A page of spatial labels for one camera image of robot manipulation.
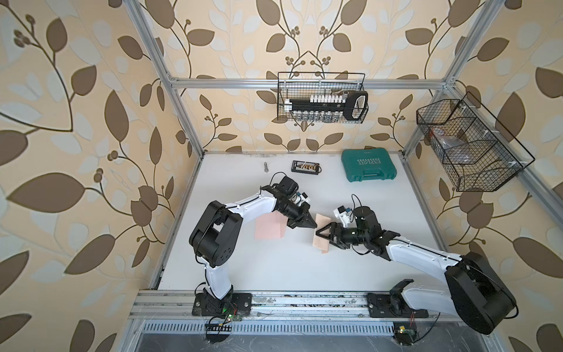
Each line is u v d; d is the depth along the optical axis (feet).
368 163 3.63
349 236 2.39
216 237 1.58
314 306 2.47
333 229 2.43
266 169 3.68
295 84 2.99
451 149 2.31
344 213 2.63
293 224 2.58
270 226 3.12
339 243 2.43
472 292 1.35
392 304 2.21
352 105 2.76
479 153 2.38
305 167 3.68
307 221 2.62
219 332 2.23
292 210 2.53
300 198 2.70
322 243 2.56
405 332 2.32
